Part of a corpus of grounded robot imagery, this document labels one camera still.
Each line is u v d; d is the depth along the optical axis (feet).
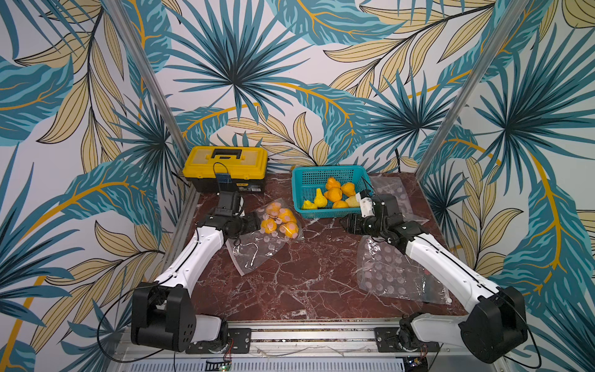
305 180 3.72
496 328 1.30
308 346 2.40
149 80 2.73
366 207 2.40
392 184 3.84
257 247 2.95
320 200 3.39
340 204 3.30
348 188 3.48
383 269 2.95
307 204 3.27
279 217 3.17
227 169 2.84
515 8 2.22
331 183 3.59
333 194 3.39
